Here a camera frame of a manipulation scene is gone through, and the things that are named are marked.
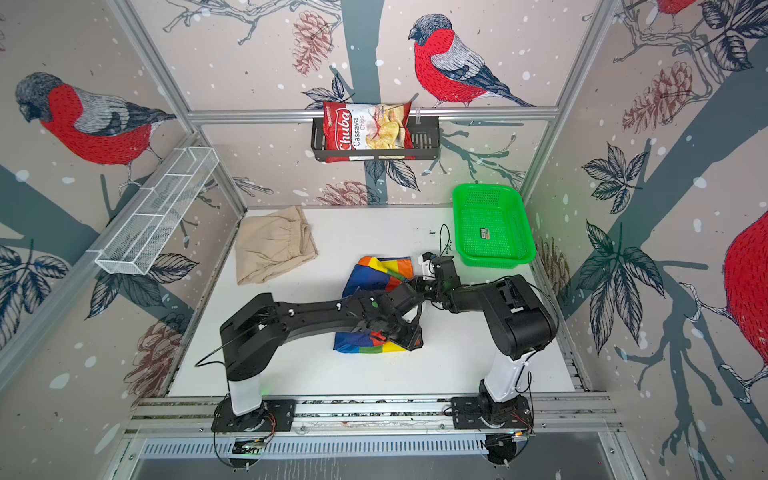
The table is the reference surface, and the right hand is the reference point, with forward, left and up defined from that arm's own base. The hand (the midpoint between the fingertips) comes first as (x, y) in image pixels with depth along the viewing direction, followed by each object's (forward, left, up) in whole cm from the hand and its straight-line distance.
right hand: (402, 289), depth 95 cm
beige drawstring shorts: (+16, +49, +3) cm, 51 cm away
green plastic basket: (+31, -35, -3) cm, 46 cm away
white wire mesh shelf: (+8, +66, +32) cm, 74 cm away
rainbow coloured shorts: (+3, +11, +4) cm, 13 cm away
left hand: (-20, -6, +5) cm, 21 cm away
